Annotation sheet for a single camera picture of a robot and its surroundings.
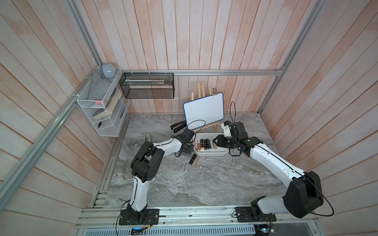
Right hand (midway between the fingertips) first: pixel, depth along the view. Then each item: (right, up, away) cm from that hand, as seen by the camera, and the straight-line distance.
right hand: (214, 139), depth 85 cm
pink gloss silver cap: (-8, -5, +15) cm, 18 cm away
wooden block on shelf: (-59, +17, -7) cm, 62 cm away
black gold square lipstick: (-6, -4, +14) cm, 16 cm away
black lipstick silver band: (-3, -5, +15) cm, 16 cm away
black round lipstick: (-1, -4, +15) cm, 16 cm away
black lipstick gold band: (-13, -13, +8) cm, 20 cm away
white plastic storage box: (+6, -9, +14) cm, 18 cm away
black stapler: (-23, +8, +25) cm, 35 cm away
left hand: (-16, -8, +14) cm, 23 cm away
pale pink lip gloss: (-10, -6, +13) cm, 18 cm away
